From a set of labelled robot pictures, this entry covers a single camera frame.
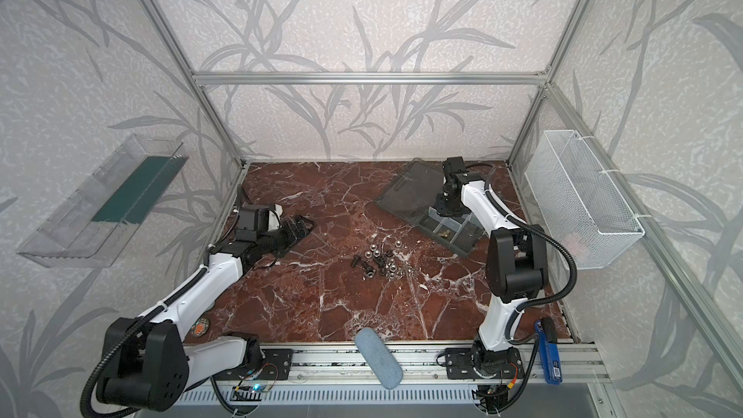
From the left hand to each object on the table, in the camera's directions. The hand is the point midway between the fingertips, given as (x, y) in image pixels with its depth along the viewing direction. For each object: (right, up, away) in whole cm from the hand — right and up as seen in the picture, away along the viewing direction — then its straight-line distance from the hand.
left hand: (312, 222), depth 85 cm
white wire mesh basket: (+66, +4, -23) cm, 70 cm away
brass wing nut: (+42, -6, +14) cm, 45 cm away
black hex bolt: (+11, -13, +6) cm, 19 cm away
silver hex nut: (+19, -11, +8) cm, 23 cm away
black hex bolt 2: (+17, -16, +4) cm, 23 cm away
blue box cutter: (+64, -33, -13) cm, 73 cm away
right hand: (+42, +6, +10) cm, 44 cm away
